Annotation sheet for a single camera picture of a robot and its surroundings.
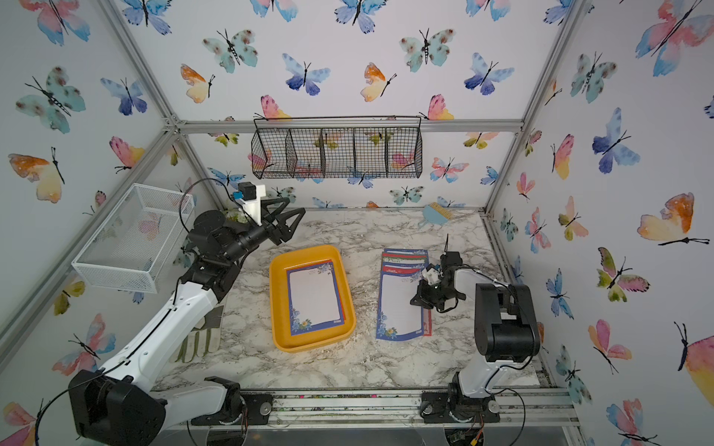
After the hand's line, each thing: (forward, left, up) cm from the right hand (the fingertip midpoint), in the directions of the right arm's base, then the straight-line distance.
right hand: (415, 299), depth 92 cm
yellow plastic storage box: (-15, +40, -1) cm, 43 cm away
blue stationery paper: (-1, +34, -3) cm, 34 cm away
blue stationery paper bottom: (-7, +6, -1) cm, 9 cm away
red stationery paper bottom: (-7, -4, -1) cm, 8 cm away
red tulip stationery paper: (+19, +4, -2) cm, 19 cm away
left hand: (+5, +33, +37) cm, 50 cm away
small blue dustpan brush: (+42, -11, -3) cm, 43 cm away
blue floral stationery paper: (+21, +2, -3) cm, 22 cm away
